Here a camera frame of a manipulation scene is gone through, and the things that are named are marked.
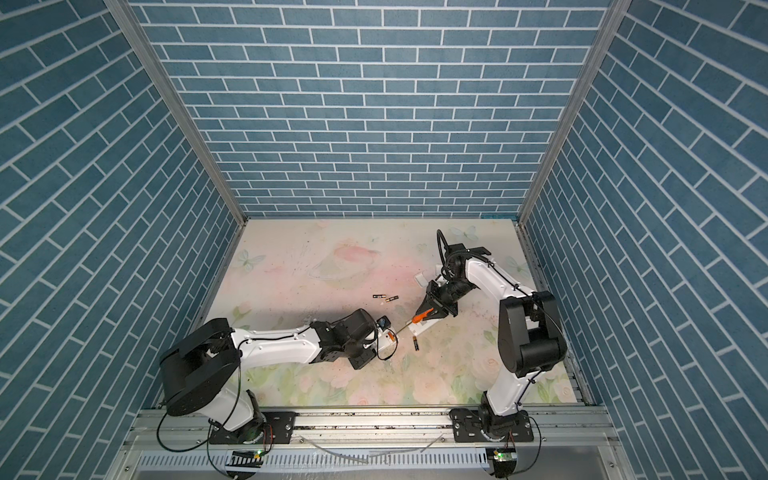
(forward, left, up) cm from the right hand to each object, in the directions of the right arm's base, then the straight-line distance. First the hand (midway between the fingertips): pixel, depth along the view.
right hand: (417, 311), depth 83 cm
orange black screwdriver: (-2, 0, -1) cm, 2 cm away
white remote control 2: (0, -1, -10) cm, 10 cm away
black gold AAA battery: (+10, +13, -11) cm, 20 cm away
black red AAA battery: (-5, 0, -11) cm, 12 cm away
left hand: (-8, +13, -11) cm, 18 cm away
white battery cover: (+18, -1, -10) cm, 21 cm away
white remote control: (-6, +9, -10) cm, 15 cm away
